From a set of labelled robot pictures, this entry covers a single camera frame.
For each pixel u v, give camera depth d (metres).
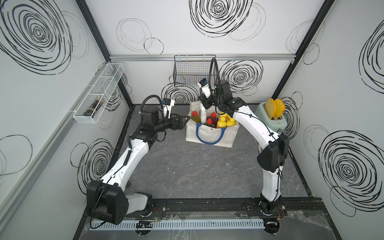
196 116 0.90
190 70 0.97
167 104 0.66
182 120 0.67
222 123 0.83
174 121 0.66
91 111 0.66
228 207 0.75
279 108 0.90
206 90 0.71
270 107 0.91
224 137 0.89
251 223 0.71
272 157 0.53
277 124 0.89
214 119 0.91
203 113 0.85
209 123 0.87
